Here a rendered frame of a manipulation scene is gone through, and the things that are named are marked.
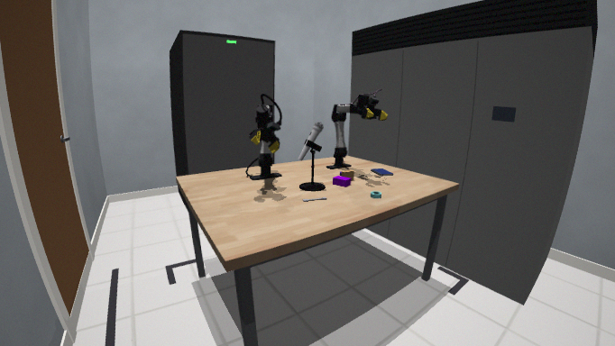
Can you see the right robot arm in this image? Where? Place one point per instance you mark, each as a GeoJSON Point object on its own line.
{"type": "Point", "coordinates": [265, 160]}

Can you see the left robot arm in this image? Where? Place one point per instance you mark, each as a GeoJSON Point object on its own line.
{"type": "Point", "coordinates": [339, 114]}

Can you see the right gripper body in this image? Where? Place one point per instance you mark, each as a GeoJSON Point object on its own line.
{"type": "Point", "coordinates": [265, 137]}

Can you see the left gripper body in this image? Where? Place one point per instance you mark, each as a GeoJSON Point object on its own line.
{"type": "Point", "coordinates": [377, 112]}

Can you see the purple flat box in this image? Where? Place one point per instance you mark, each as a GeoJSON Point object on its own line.
{"type": "Point", "coordinates": [341, 181]}

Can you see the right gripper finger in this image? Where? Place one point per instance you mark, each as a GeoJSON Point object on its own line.
{"type": "Point", "coordinates": [256, 139]}
{"type": "Point", "coordinates": [274, 147]}

